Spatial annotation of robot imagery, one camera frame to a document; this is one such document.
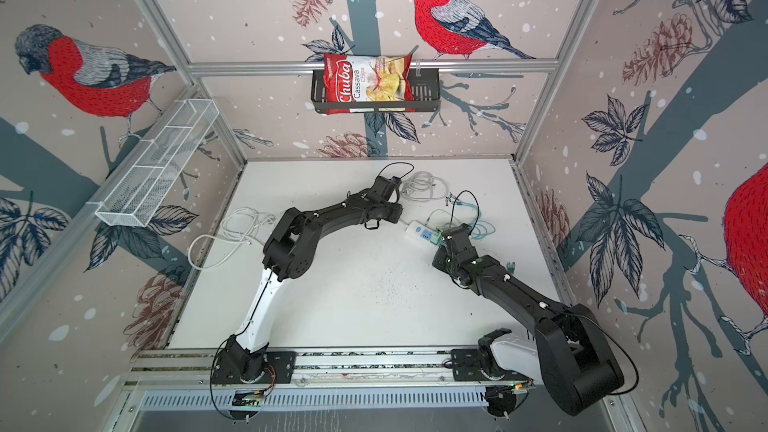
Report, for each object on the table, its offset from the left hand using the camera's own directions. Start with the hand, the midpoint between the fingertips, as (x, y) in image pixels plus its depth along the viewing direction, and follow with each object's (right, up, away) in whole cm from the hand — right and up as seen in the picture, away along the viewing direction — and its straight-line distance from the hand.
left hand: (398, 214), depth 103 cm
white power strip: (+7, -5, -5) cm, 10 cm away
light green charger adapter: (+12, -6, -13) cm, 18 cm away
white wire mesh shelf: (-65, +10, -30) cm, 72 cm away
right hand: (+12, -13, -14) cm, 22 cm away
